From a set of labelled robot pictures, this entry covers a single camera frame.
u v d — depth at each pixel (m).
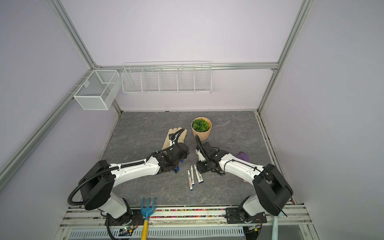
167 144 1.02
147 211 0.75
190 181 0.85
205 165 0.73
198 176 0.87
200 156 0.76
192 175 0.87
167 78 1.02
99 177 0.44
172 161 0.64
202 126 0.97
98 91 0.97
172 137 0.75
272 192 0.43
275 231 0.68
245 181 0.50
